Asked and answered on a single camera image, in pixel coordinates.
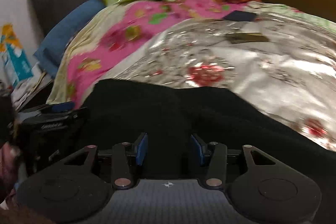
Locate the brown flat box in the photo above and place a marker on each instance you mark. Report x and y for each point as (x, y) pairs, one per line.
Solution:
(246, 37)

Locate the colourful poster on wall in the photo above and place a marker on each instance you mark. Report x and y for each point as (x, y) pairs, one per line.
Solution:
(16, 65)

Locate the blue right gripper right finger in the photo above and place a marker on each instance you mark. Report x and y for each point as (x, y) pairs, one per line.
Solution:
(200, 148)

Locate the blue pillow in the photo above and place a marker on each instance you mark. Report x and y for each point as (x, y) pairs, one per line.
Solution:
(53, 46)

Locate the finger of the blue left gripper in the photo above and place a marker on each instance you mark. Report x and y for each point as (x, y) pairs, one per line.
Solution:
(62, 107)

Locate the pink cartoon bed sheet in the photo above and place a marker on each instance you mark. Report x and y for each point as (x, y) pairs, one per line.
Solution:
(116, 32)

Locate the floral satin bedspread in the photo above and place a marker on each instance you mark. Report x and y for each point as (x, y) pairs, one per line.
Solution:
(291, 78)

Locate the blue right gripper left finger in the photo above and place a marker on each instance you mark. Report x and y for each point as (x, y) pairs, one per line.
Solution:
(140, 148)

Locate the black pants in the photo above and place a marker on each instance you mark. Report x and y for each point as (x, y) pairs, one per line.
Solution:
(119, 110)

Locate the dark blue flat wallet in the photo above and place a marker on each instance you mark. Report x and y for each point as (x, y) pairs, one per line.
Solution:
(240, 16)

